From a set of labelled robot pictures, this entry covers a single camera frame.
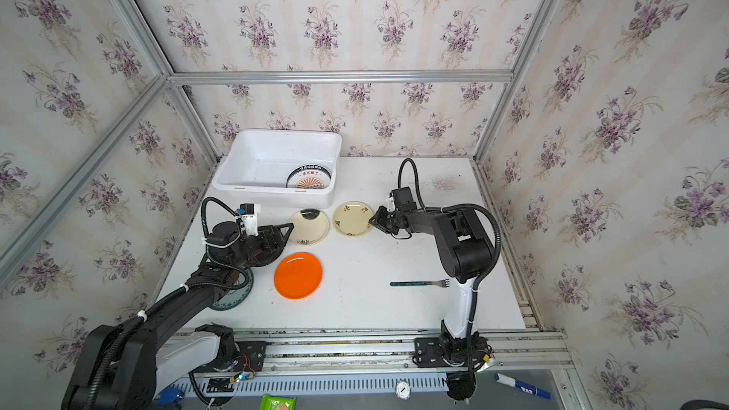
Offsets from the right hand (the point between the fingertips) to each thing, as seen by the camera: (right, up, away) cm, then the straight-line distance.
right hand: (369, 223), depth 99 cm
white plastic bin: (-49, +22, +19) cm, 57 cm away
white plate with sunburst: (-24, +17, +12) cm, 32 cm away
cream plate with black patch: (-21, -2, +2) cm, 21 cm away
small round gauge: (+8, -37, -30) cm, 48 cm away
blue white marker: (+37, -36, -30) cm, 59 cm away
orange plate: (-23, -15, -10) cm, 29 cm away
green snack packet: (-23, -38, -32) cm, 55 cm away
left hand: (-26, +2, -15) cm, 30 cm away
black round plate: (-30, -4, -23) cm, 38 cm away
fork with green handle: (+23, -17, -13) cm, 31 cm away
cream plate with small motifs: (-6, +2, +2) cm, 7 cm away
